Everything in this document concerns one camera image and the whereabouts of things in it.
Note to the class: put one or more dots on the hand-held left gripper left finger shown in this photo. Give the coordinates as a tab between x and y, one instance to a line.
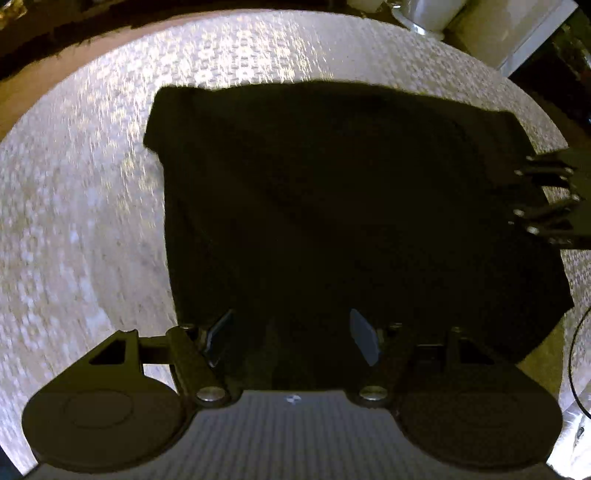
217	334

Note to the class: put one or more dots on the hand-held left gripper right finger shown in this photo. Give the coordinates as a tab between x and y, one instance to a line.
364	337

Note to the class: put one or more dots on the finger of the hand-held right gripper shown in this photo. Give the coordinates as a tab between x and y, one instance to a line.
554	219
549	168

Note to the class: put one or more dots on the black shirt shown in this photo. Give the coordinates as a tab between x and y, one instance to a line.
346	207

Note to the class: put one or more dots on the white planter pot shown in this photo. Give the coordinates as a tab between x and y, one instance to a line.
508	32

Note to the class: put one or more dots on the floral lace tablecloth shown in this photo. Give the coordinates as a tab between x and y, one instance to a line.
83	207

